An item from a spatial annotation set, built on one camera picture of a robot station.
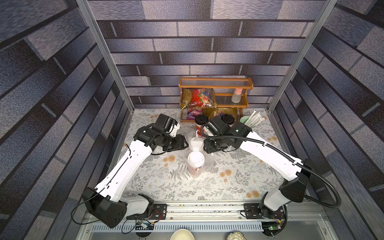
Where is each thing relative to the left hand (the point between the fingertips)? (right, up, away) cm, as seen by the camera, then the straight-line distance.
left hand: (185, 145), depth 71 cm
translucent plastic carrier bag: (+6, -1, +8) cm, 10 cm away
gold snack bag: (-1, +28, +28) cm, 40 cm away
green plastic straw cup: (+37, +13, +25) cm, 47 cm away
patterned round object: (+24, -41, -4) cm, 47 cm away
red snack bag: (+10, +28, +26) cm, 40 cm away
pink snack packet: (+3, +19, +43) cm, 47 cm away
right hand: (+10, -1, +3) cm, 11 cm away
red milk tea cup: (+5, -8, +2) cm, 10 cm away
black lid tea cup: (+26, +14, +20) cm, 35 cm away
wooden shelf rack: (+28, +37, +40) cm, 61 cm away
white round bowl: (-1, -40, -4) cm, 40 cm away
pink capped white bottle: (+34, +29, +30) cm, 54 cm away
